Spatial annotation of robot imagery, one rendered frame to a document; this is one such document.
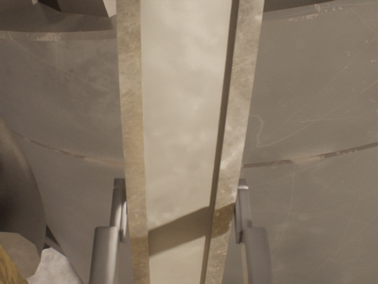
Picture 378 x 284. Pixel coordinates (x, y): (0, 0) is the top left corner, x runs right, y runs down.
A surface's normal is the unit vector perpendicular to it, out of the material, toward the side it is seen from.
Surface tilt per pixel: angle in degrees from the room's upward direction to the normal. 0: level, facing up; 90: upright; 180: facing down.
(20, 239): 38
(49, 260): 0
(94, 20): 90
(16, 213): 85
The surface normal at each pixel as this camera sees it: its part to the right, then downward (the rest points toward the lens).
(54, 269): 0.75, 0.28
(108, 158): -0.40, 0.67
